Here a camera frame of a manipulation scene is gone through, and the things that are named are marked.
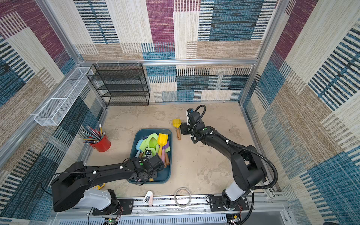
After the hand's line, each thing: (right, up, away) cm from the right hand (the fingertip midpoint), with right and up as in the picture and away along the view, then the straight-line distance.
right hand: (186, 127), depth 90 cm
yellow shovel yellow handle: (-16, -9, +7) cm, 20 cm away
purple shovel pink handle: (-14, -16, -3) cm, 21 cm away
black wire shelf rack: (-50, +32, +21) cm, 63 cm away
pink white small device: (-20, -36, -15) cm, 44 cm away
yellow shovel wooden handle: (-6, +2, +16) cm, 17 cm away
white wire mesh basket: (-67, +8, -19) cm, 70 cm away
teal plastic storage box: (-13, -27, -9) cm, 31 cm away
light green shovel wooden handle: (-23, -10, +5) cm, 25 cm away
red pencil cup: (-55, -12, +4) cm, 56 cm away
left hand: (-19, -28, -5) cm, 34 cm away
